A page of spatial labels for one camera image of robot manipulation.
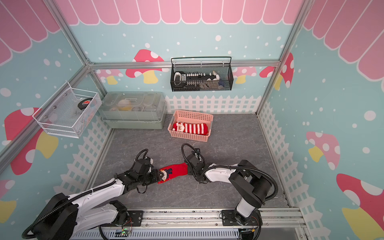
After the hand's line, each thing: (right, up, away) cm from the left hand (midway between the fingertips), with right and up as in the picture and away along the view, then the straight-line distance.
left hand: (161, 178), depth 86 cm
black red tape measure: (-38, +42, -9) cm, 58 cm away
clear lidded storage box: (-23, +42, +16) cm, 51 cm away
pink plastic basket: (+15, +38, +28) cm, 50 cm away
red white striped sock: (+23, +29, +20) cm, 42 cm away
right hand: (+17, +6, +5) cm, 19 cm away
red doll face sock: (+8, +4, +1) cm, 9 cm away
